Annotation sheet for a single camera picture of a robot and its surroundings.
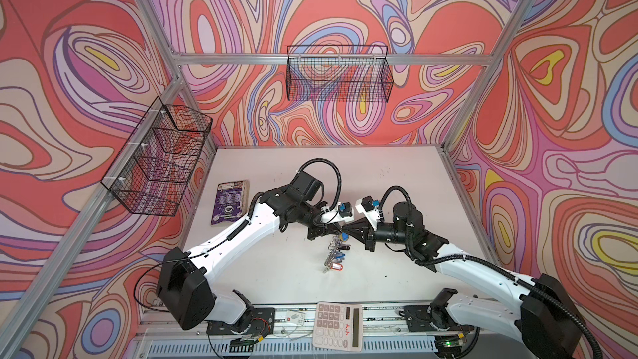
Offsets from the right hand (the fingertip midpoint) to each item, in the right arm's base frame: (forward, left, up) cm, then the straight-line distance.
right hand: (347, 234), depth 74 cm
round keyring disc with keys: (0, +3, -16) cm, 16 cm away
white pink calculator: (-22, +4, -14) cm, 26 cm away
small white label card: (-19, +17, -15) cm, 30 cm away
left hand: (+2, +2, +2) cm, 3 cm away
